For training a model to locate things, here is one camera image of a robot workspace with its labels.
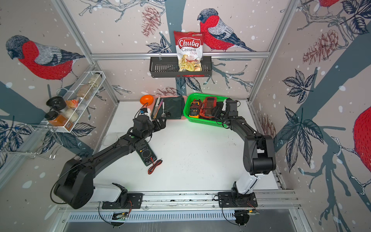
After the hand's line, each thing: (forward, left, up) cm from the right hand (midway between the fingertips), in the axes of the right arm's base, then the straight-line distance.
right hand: (213, 110), depth 95 cm
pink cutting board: (+14, +21, -11) cm, 28 cm away
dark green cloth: (+17, +29, -14) cm, 37 cm away
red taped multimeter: (+1, +5, -2) cm, 5 cm away
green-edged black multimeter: (-27, +43, -11) cm, 52 cm away
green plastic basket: (-5, +1, -6) cm, 8 cm away
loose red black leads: (-33, +35, -13) cm, 49 cm away
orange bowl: (+20, +53, -9) cm, 57 cm away
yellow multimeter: (+4, +13, -6) cm, 15 cm away
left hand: (-11, +31, +6) cm, 34 cm away
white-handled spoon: (+5, +37, -13) cm, 40 cm away
